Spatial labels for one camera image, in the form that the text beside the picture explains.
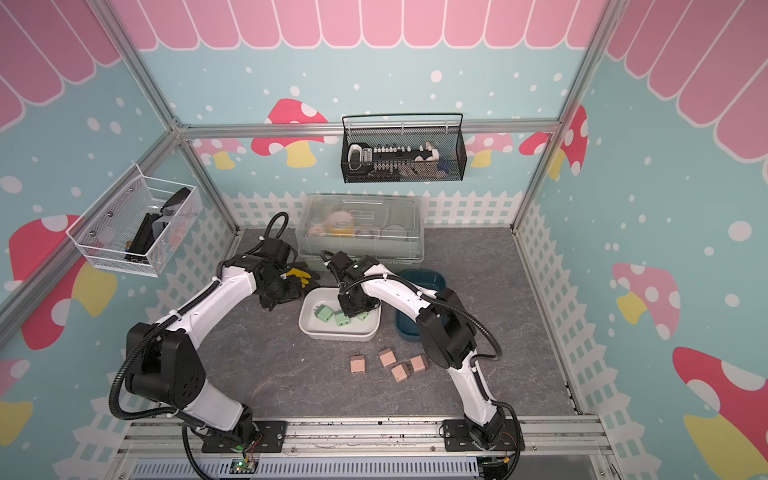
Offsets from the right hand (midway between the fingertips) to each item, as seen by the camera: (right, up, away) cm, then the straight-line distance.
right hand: (354, 310), depth 90 cm
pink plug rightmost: (+19, -14, -5) cm, 24 cm away
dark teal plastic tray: (+16, -5, 0) cm, 17 cm away
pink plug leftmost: (+2, -14, -6) cm, 16 cm away
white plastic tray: (-13, -7, +3) cm, 15 cm away
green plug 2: (-5, -3, +3) cm, 6 cm away
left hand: (-18, +3, -3) cm, 19 cm away
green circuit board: (-24, -34, -19) cm, 46 cm away
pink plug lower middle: (+14, -16, -7) cm, 22 cm away
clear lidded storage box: (+10, +25, +6) cm, 28 cm away
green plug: (-10, -2, +4) cm, 11 cm away
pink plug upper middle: (+10, -13, -5) cm, 17 cm away
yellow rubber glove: (-19, +9, +12) cm, 24 cm away
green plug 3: (+3, 0, -8) cm, 9 cm away
